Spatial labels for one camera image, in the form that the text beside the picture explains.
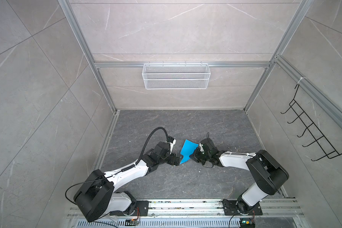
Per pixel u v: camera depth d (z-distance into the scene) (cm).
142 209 73
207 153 72
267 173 46
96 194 41
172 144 76
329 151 59
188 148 94
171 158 74
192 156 82
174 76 101
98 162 94
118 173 47
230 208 73
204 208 74
